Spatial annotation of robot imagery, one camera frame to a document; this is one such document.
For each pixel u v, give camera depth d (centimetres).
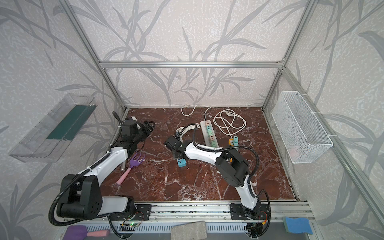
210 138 94
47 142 64
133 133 68
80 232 68
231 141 98
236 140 93
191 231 67
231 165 49
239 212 74
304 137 61
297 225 69
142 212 72
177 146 69
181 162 89
